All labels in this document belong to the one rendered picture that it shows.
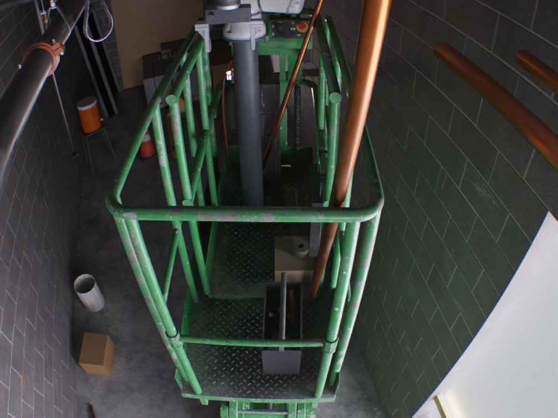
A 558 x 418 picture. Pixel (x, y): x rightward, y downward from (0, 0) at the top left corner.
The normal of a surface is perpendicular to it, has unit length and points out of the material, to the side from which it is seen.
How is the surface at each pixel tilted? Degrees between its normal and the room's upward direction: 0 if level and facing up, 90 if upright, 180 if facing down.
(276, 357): 90
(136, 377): 0
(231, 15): 90
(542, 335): 90
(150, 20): 90
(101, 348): 0
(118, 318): 0
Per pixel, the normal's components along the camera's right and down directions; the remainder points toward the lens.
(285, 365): -0.04, 0.69
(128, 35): 0.24, 0.67
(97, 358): -0.02, -0.72
